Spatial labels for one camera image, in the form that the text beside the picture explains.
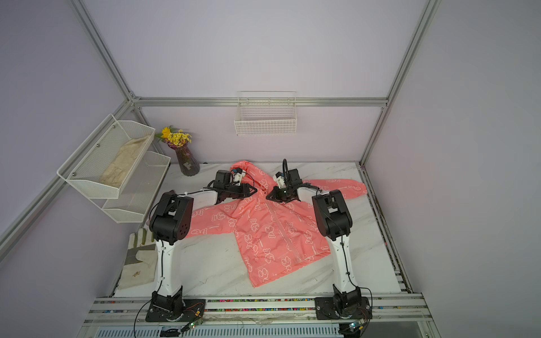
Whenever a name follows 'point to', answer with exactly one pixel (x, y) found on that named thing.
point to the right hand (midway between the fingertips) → (269, 199)
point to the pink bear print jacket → (272, 236)
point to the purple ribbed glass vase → (187, 163)
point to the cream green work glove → (140, 264)
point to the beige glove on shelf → (119, 170)
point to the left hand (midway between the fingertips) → (253, 191)
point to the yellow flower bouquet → (175, 138)
